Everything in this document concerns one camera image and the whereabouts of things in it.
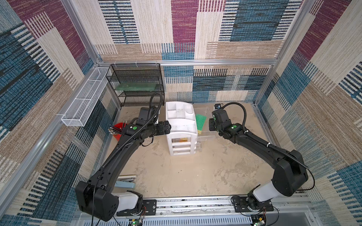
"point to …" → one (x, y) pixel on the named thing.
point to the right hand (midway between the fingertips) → (216, 122)
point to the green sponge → (200, 120)
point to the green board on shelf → (139, 86)
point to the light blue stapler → (126, 181)
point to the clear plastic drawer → (205, 132)
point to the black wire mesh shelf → (138, 82)
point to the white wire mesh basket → (77, 114)
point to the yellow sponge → (199, 132)
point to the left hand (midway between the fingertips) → (165, 127)
